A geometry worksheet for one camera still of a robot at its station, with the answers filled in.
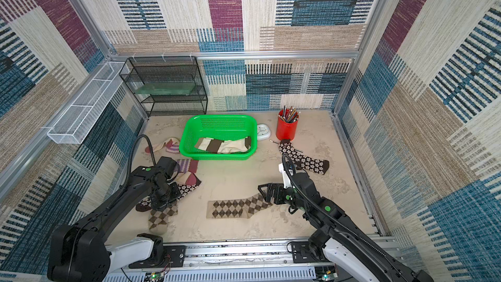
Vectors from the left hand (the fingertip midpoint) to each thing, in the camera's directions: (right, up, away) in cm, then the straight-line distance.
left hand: (177, 201), depth 82 cm
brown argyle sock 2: (-8, -8, -1) cm, 11 cm away
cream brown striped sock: (+14, +21, +21) cm, 33 cm away
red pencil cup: (+48, +33, +17) cm, 61 cm away
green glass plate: (-15, +52, +23) cm, 59 cm away
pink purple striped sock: (-11, +22, +22) cm, 32 cm away
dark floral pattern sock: (+64, +12, +15) cm, 66 cm away
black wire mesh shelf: (-12, +61, +20) cm, 65 cm away
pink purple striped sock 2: (+1, +9, +10) cm, 13 cm away
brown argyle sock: (+24, -4, +3) cm, 25 cm away
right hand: (+38, +6, -5) cm, 39 cm away
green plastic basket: (+12, +31, +37) cm, 50 cm away
